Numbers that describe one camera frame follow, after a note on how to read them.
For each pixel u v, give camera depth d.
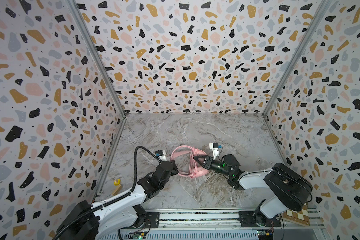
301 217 0.73
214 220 0.76
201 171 0.81
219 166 0.73
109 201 0.47
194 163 0.80
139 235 0.70
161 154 0.74
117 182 0.85
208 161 0.73
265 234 0.72
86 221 0.40
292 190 0.46
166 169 0.61
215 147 0.78
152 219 0.73
